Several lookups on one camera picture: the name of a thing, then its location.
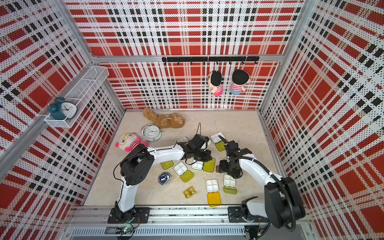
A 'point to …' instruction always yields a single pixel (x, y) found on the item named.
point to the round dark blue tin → (164, 178)
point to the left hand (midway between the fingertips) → (213, 158)
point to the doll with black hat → (240, 77)
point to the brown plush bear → (174, 120)
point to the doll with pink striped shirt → (214, 79)
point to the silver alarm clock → (151, 132)
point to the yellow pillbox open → (214, 197)
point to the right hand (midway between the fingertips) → (226, 172)
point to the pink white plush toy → (128, 141)
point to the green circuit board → (122, 230)
